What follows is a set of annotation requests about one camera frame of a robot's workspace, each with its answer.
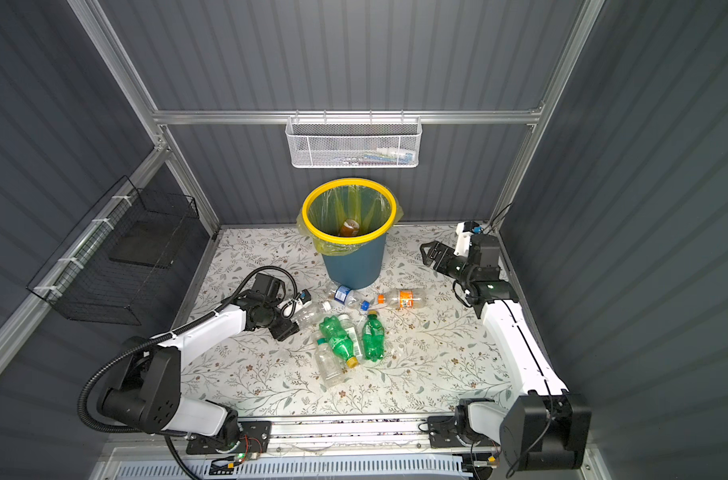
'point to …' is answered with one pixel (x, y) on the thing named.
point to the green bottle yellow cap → (331, 327)
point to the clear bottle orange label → (404, 299)
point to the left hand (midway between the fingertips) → (289, 319)
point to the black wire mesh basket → (102, 272)
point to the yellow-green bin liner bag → (330, 207)
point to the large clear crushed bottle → (307, 317)
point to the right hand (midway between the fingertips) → (436, 252)
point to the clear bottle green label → (329, 363)
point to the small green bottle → (373, 337)
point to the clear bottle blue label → (346, 295)
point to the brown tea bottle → (349, 228)
